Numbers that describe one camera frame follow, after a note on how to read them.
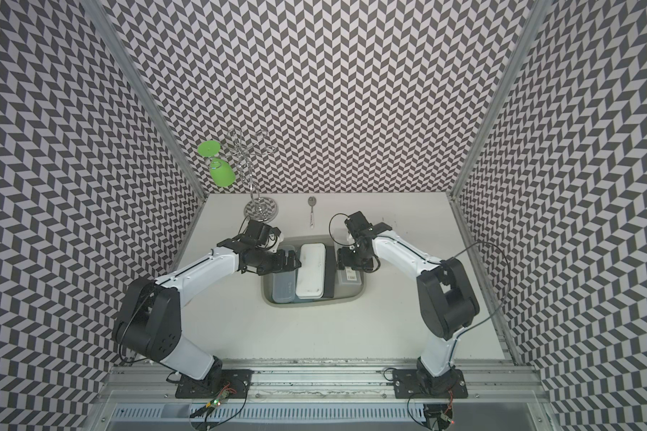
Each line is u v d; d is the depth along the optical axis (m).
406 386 0.73
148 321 0.44
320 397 0.72
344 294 0.83
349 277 0.84
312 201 1.16
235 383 0.73
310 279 0.87
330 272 0.91
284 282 0.87
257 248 0.70
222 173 0.99
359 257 0.75
